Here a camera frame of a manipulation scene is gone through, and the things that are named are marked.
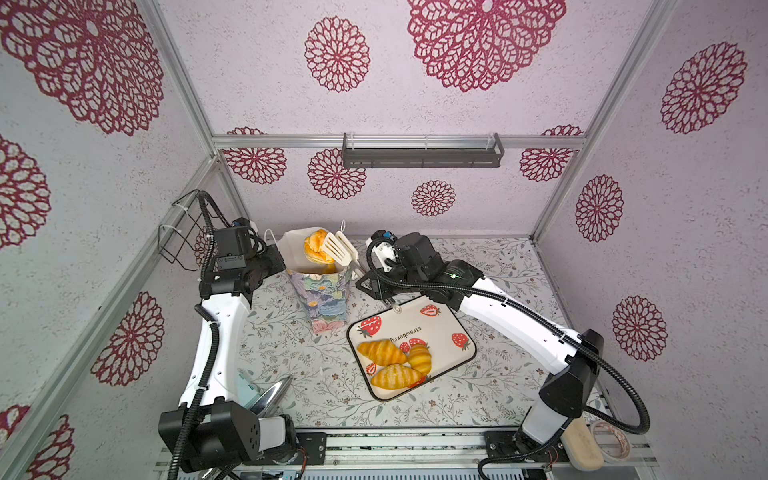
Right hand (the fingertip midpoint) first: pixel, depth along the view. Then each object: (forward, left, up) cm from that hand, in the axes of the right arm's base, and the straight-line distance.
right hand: (360, 277), depth 70 cm
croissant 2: (-13, -9, -27) cm, 31 cm away
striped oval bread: (-7, -15, -28) cm, 33 cm away
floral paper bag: (+4, +11, -12) cm, 17 cm away
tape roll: (-24, -65, -31) cm, 76 cm away
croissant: (-7, -5, -26) cm, 28 cm away
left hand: (+7, +23, -3) cm, 24 cm away
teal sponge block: (-19, +31, -27) cm, 45 cm away
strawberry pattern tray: (+7, -18, -31) cm, 37 cm away
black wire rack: (+9, +47, +3) cm, 48 cm away
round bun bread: (+6, +11, +3) cm, 13 cm away
